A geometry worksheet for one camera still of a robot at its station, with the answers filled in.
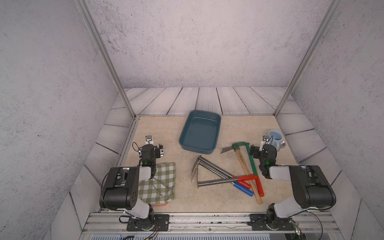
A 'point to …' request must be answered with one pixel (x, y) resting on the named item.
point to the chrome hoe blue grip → (238, 186)
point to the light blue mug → (276, 136)
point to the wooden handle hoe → (236, 149)
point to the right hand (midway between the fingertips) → (262, 145)
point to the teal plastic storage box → (200, 131)
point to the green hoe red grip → (259, 186)
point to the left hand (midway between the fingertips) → (153, 144)
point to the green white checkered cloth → (161, 188)
